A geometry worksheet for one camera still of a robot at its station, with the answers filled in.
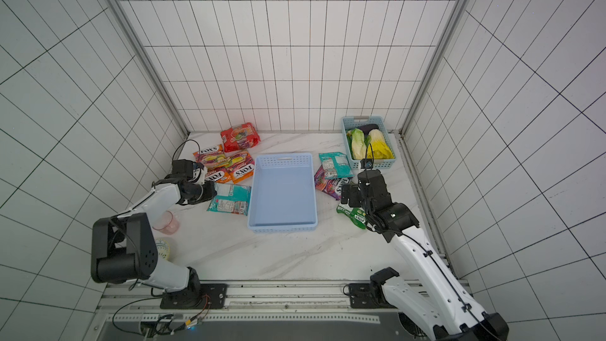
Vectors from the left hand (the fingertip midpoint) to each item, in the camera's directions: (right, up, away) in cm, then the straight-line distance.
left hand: (214, 196), depth 91 cm
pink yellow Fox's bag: (-5, +14, +14) cm, 20 cm away
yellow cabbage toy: (+69, +19, +9) cm, 72 cm away
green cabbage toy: (+61, +19, +13) cm, 65 cm away
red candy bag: (+5, +24, +20) cm, 31 cm away
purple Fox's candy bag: (+48, +3, +6) cm, 48 cm away
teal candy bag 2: (+7, -1, +1) cm, 7 cm away
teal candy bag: (+50, +12, +12) cm, 53 cm away
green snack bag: (+57, -7, -2) cm, 57 cm away
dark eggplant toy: (+66, +29, +22) cm, 75 cm away
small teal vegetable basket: (+66, +25, +18) cm, 72 cm away
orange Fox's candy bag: (+7, +11, +13) cm, 18 cm away
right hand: (+51, +7, -14) cm, 53 cm away
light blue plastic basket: (+27, 0, +6) cm, 27 cm away
